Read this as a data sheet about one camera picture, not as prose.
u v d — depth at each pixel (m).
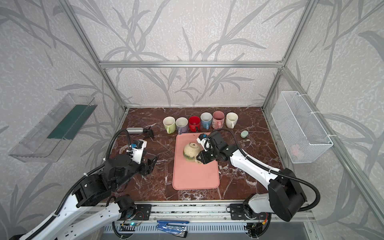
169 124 0.99
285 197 0.41
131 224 0.71
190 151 0.80
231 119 1.02
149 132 1.05
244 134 1.01
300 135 0.63
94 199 0.44
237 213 0.73
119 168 0.46
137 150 0.55
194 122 1.05
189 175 0.85
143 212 0.72
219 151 0.63
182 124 1.06
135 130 1.09
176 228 0.68
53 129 0.67
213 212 0.75
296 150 0.74
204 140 0.75
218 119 1.00
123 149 0.96
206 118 1.07
